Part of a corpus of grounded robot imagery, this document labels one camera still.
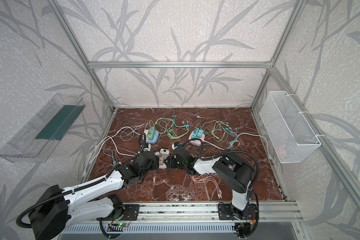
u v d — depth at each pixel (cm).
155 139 99
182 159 71
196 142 90
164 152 86
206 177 85
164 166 87
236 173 48
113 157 91
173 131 105
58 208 40
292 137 61
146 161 63
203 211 75
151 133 96
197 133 97
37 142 63
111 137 102
